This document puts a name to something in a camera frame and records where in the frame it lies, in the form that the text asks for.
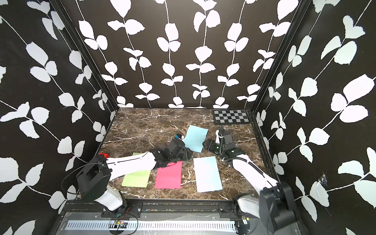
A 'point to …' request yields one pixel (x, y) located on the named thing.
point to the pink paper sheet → (170, 176)
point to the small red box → (106, 155)
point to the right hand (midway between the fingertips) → (204, 142)
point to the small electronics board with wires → (117, 223)
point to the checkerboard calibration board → (230, 116)
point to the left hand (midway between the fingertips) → (191, 150)
